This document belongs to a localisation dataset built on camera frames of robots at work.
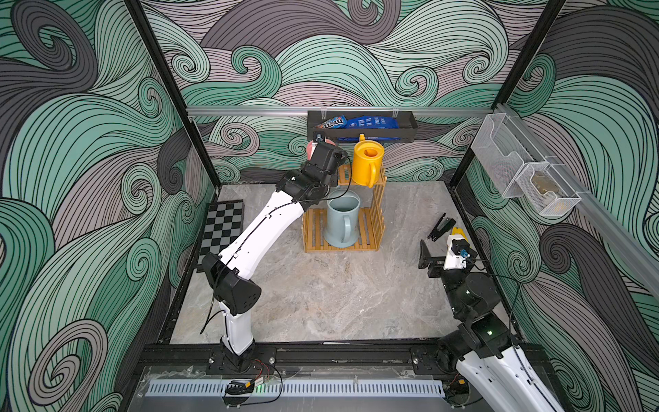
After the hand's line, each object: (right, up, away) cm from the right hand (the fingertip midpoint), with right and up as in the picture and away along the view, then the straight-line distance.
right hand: (444, 242), depth 71 cm
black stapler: (+16, +2, +33) cm, 37 cm away
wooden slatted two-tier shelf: (-14, +3, +33) cm, 36 cm away
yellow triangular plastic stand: (+22, -1, +33) cm, 39 cm away
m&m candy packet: (-29, +41, +21) cm, 55 cm away
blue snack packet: (-18, +41, +21) cm, 50 cm away
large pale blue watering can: (-28, +3, +10) cm, 30 cm away
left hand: (-35, +23, +4) cm, 42 cm away
